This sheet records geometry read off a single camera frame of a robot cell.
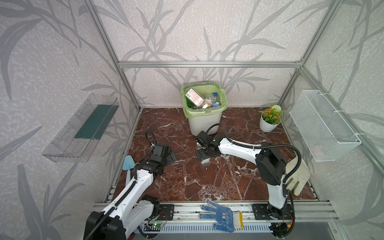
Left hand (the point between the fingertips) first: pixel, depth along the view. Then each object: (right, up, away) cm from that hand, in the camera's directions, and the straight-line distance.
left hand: (169, 152), depth 85 cm
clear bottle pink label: (+15, +31, -1) cm, 35 cm away
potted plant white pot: (+63, +20, +9) cm, 67 cm away
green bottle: (+12, +28, 0) cm, 30 cm away
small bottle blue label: (+25, +32, +1) cm, 41 cm away
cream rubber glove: (+77, -13, +1) cm, 78 cm away
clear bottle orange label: (+22, +29, +2) cm, 36 cm away
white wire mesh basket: (+72, +12, -23) cm, 76 cm away
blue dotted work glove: (+32, -30, -15) cm, 46 cm away
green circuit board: (-4, -31, -15) cm, 35 cm away
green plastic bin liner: (+19, +39, +11) cm, 45 cm away
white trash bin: (+18, +17, +5) cm, 25 cm away
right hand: (+21, +1, +6) cm, 21 cm away
